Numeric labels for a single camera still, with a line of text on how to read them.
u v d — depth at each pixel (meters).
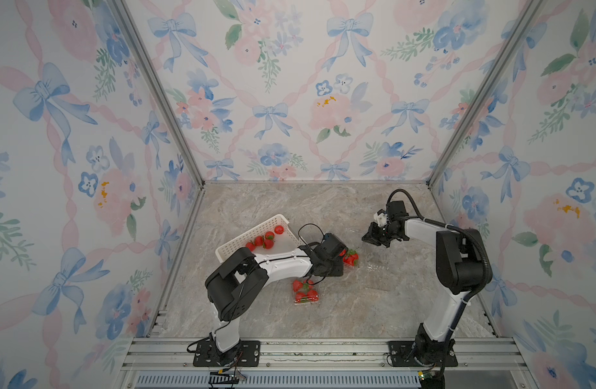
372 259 0.95
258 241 0.97
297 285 0.86
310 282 0.72
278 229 1.00
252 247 0.96
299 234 1.01
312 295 0.82
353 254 0.92
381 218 0.95
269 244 0.96
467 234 0.53
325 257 0.69
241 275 0.52
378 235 0.88
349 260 0.88
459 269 0.52
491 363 0.74
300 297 0.82
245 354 0.73
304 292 0.85
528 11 0.69
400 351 0.74
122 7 0.68
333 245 0.70
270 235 0.98
